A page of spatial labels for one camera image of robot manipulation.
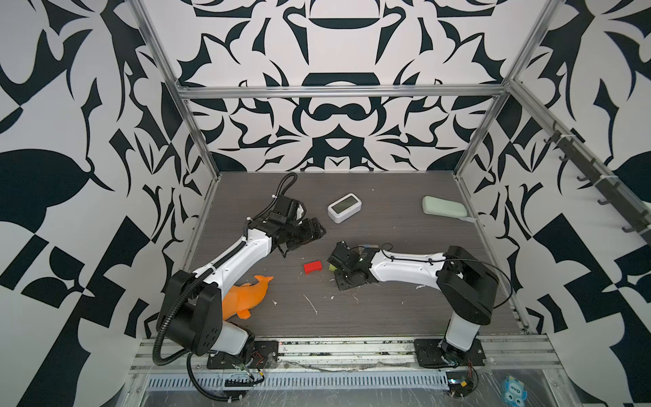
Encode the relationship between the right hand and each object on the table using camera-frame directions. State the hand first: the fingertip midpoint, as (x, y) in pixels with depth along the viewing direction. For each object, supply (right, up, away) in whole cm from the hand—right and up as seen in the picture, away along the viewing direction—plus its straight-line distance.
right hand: (342, 280), depth 88 cm
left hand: (-8, +18, -4) cm, 20 cm away
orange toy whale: (-32, -3, -10) cm, 33 cm away
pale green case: (+43, +24, +20) cm, 53 cm away
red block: (-10, +4, +3) cm, 12 cm away
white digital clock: (+2, +24, +14) cm, 28 cm away
